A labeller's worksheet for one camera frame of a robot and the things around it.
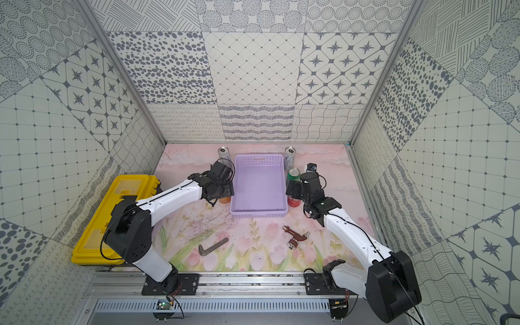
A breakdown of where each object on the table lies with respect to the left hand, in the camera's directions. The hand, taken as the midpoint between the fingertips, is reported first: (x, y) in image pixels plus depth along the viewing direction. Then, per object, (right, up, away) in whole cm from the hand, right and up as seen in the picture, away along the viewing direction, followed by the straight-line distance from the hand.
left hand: (226, 187), depth 90 cm
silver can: (-2, +14, +8) cm, 17 cm away
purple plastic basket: (+15, -1, +12) cm, 19 cm away
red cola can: (+31, -7, 0) cm, 32 cm away
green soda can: (+31, +6, +4) cm, 32 cm away
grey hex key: (-8, -25, -9) cm, 28 cm away
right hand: (+33, +1, -5) cm, 33 cm away
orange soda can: (-1, -6, +1) cm, 6 cm away
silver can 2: (+30, +14, +8) cm, 34 cm away
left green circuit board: (-19, -40, -19) cm, 48 cm away
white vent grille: (+1, -39, -20) cm, 44 cm away
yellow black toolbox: (-43, -19, -22) cm, 52 cm away
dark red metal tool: (+30, -22, -9) cm, 38 cm away
